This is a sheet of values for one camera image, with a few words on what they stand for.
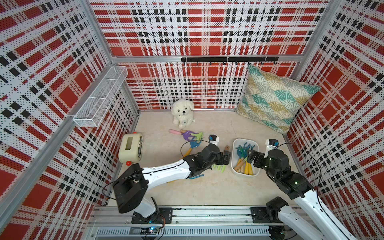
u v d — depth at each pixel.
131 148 0.89
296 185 0.49
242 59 0.91
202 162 0.60
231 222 0.73
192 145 1.00
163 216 0.73
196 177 0.86
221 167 0.90
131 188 0.43
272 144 0.64
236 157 0.95
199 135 1.03
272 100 0.91
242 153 0.91
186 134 1.04
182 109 0.98
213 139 0.70
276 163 0.53
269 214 0.65
